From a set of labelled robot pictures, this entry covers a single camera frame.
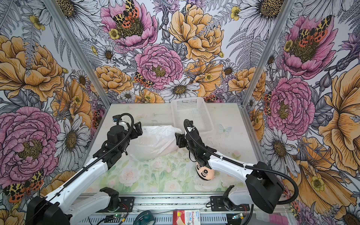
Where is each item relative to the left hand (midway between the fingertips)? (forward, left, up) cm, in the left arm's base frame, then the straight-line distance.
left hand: (134, 128), depth 81 cm
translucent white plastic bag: (-4, -11, -7) cm, 14 cm away
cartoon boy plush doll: (-21, -40, -12) cm, 47 cm away
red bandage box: (-41, -29, -16) cm, 53 cm away
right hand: (-3, -26, -4) cm, 27 cm away
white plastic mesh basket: (+31, -37, -17) cm, 52 cm away
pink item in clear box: (-42, -72, -17) cm, 85 cm away
